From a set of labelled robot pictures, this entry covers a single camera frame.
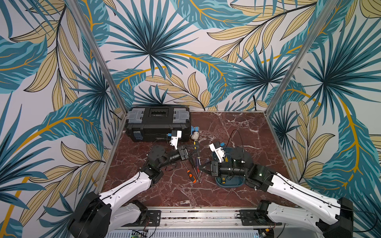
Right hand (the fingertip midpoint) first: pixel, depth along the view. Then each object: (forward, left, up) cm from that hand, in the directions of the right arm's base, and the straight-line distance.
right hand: (198, 168), depth 65 cm
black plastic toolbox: (+32, +26, -8) cm, 42 cm away
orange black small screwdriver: (+5, +3, -23) cm, 24 cm away
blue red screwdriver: (+12, -1, -24) cm, 27 cm away
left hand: (+8, 0, +2) cm, 8 cm away
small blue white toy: (+36, 0, -22) cm, 42 cm away
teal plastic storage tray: (+2, -18, -23) cm, 29 cm away
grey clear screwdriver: (-1, -4, 0) cm, 4 cm away
